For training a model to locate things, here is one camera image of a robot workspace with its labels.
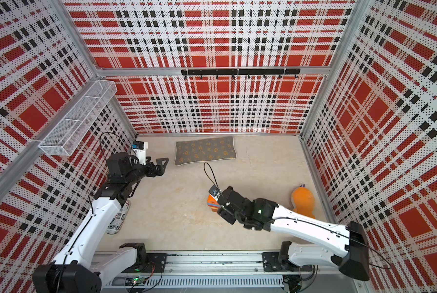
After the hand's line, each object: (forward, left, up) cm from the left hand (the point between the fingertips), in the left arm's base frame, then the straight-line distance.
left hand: (161, 158), depth 79 cm
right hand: (-17, -30, -7) cm, 35 cm away
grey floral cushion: (+19, -7, -18) cm, 27 cm away
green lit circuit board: (-43, +7, -22) cm, 49 cm away
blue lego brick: (-15, -22, -12) cm, 30 cm away
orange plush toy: (-12, -65, -17) cm, 68 cm away
